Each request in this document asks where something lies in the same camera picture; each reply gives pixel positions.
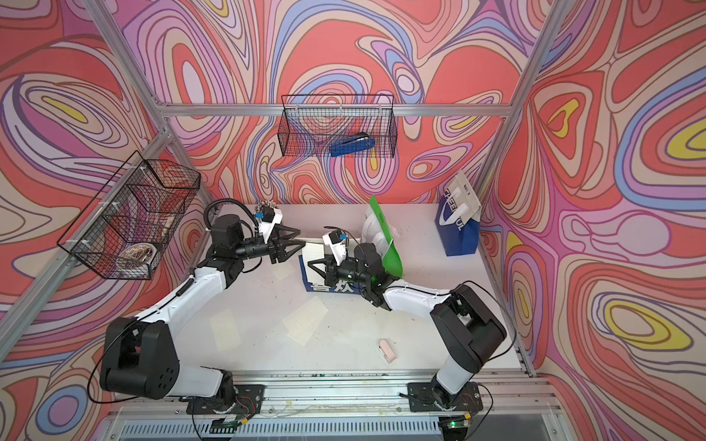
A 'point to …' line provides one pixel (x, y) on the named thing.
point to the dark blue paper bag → (456, 237)
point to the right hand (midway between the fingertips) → (310, 270)
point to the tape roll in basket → (141, 252)
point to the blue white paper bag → (314, 281)
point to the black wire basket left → (123, 233)
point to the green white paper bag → (375, 231)
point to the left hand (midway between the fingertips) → (302, 240)
